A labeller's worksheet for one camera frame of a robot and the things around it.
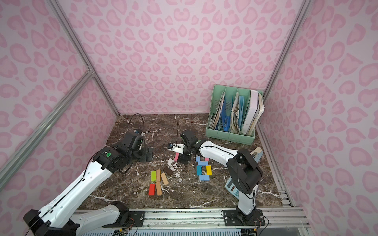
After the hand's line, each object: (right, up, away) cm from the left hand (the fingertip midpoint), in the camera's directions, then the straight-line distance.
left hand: (145, 150), depth 75 cm
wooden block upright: (+4, -17, +13) cm, 22 cm away
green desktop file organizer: (+50, +19, +15) cm, 56 cm away
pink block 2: (+33, -9, +18) cm, 39 cm away
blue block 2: (+30, -11, +18) cm, 37 cm away
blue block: (+27, -9, +19) cm, 34 cm away
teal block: (+28, -15, +14) cm, 35 cm away
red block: (+1, -23, +8) cm, 25 cm away
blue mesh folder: (+49, +16, +39) cm, 65 cm away
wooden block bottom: (+5, -23, +7) cm, 24 cm away
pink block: (+14, -8, +20) cm, 25 cm away
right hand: (+17, -3, +15) cm, 22 cm away
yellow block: (+34, -15, +14) cm, 39 cm away
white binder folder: (+60, +21, +13) cm, 65 cm away
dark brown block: (+10, -15, +14) cm, 23 cm away
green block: (+1, -17, +13) cm, 22 cm away
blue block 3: (+31, -18, +11) cm, 38 cm away
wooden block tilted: (+7, -18, +11) cm, 23 cm away
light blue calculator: (+46, -21, +6) cm, 51 cm away
